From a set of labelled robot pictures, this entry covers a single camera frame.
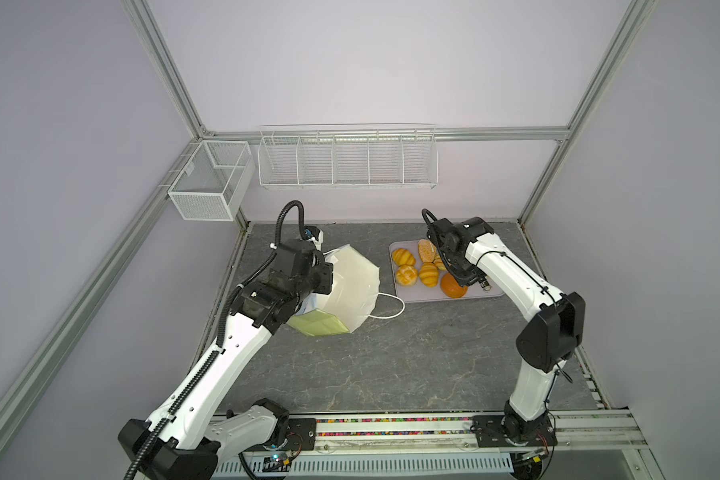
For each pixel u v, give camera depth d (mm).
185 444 373
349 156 984
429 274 969
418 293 1004
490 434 735
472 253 580
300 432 739
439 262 673
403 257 1050
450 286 961
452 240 601
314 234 611
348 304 947
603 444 737
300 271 528
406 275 995
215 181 1030
